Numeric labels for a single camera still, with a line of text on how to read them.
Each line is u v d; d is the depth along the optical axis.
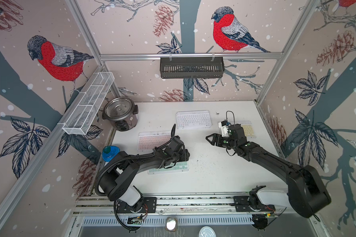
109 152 0.84
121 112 1.07
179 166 0.88
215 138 0.76
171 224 0.60
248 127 1.04
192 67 1.04
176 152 0.72
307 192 0.41
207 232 0.62
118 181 0.43
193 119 1.07
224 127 0.79
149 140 0.98
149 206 0.73
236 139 0.66
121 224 0.68
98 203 0.76
